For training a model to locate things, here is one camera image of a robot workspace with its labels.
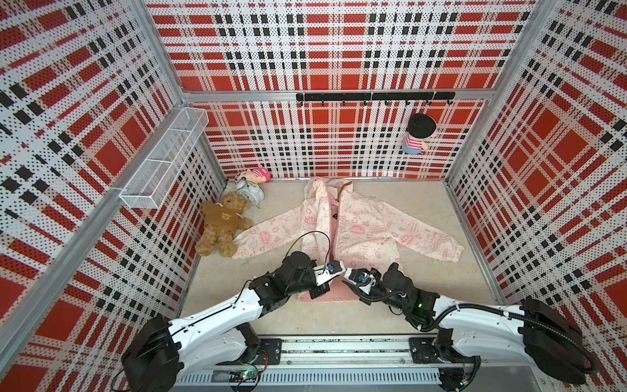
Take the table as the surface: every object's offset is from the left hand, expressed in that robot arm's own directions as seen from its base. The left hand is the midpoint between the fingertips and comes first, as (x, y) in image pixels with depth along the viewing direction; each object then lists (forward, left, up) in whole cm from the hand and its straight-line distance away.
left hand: (337, 271), depth 78 cm
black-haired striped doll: (+50, -33, +21) cm, 64 cm away
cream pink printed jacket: (+20, -9, -11) cm, 24 cm away
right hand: (0, -5, -1) cm, 5 cm away
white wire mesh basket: (+31, +70, +9) cm, 77 cm away
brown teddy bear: (+24, +47, -6) cm, 53 cm away
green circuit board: (-27, +27, -10) cm, 40 cm away
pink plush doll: (+52, +37, -7) cm, 64 cm away
